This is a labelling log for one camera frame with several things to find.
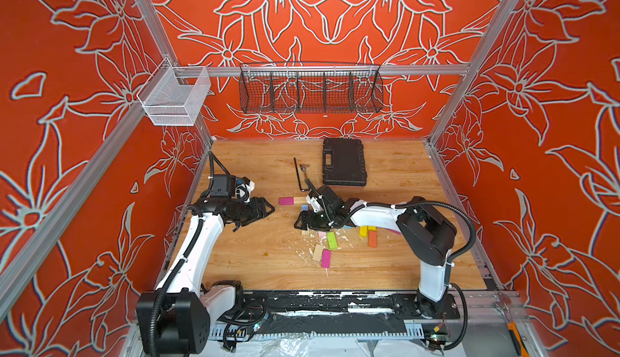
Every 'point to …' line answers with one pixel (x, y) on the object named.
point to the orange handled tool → (517, 339)
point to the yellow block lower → (363, 231)
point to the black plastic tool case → (344, 162)
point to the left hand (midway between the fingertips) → (266, 209)
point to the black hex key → (299, 183)
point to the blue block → (305, 207)
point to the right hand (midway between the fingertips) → (299, 223)
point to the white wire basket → (175, 95)
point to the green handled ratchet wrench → (308, 182)
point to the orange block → (372, 238)
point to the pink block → (321, 234)
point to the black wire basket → (310, 87)
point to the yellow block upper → (372, 228)
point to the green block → (333, 241)
